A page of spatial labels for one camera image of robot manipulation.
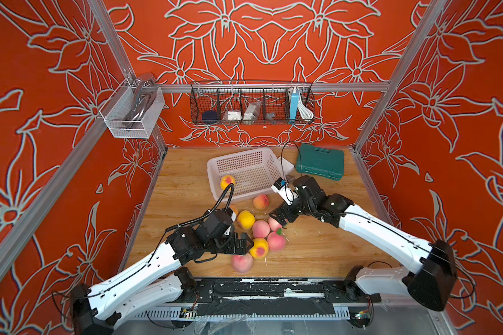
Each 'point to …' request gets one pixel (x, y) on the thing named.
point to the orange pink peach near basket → (261, 201)
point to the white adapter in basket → (235, 115)
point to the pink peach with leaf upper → (275, 226)
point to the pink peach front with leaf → (242, 262)
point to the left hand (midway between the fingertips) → (243, 243)
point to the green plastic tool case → (321, 161)
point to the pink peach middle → (260, 229)
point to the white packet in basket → (251, 112)
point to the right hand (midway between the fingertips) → (273, 206)
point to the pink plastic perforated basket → (254, 171)
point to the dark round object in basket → (209, 116)
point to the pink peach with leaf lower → (276, 242)
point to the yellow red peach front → (260, 249)
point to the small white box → (285, 166)
